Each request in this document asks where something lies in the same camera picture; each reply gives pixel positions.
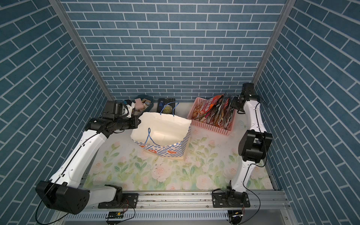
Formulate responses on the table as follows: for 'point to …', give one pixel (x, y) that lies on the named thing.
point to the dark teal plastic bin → (147, 101)
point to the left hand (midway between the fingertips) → (144, 120)
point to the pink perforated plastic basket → (212, 114)
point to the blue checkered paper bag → (163, 135)
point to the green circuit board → (114, 214)
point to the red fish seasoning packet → (208, 103)
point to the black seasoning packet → (230, 115)
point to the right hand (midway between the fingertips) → (236, 104)
